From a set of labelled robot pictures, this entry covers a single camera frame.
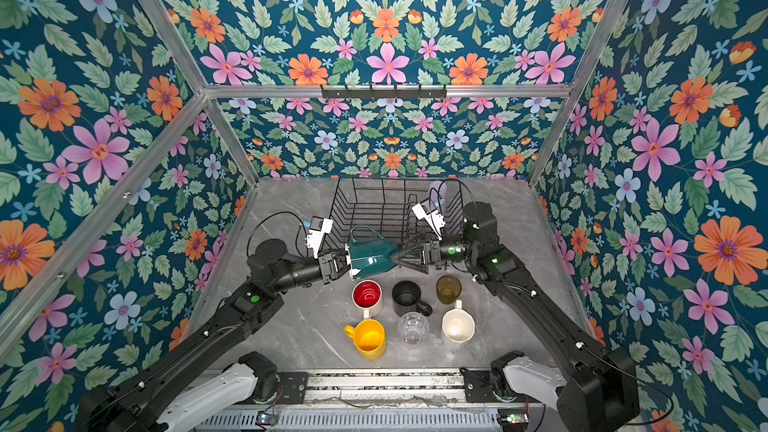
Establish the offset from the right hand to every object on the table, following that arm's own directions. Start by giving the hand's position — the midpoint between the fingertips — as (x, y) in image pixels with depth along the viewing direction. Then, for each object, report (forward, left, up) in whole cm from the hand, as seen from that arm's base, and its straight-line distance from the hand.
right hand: (398, 254), depth 63 cm
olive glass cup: (+5, -14, -28) cm, 32 cm away
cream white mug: (-5, -16, -29) cm, 34 cm away
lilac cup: (+34, -12, -16) cm, 40 cm away
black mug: (+3, -1, -29) cm, 30 cm away
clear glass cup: (-6, -3, -31) cm, 32 cm away
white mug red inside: (+3, +10, -29) cm, 31 cm away
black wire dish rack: (+40, +5, -29) cm, 50 cm away
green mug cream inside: (0, +6, 0) cm, 6 cm away
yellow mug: (-8, +9, -31) cm, 33 cm away
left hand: (0, +8, 0) cm, 8 cm away
